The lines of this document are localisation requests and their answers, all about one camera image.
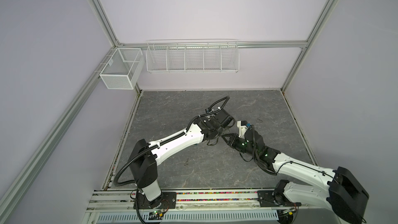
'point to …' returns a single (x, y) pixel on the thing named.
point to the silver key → (186, 163)
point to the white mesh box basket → (122, 70)
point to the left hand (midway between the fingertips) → (224, 131)
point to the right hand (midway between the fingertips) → (221, 137)
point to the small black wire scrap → (260, 120)
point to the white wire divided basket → (193, 56)
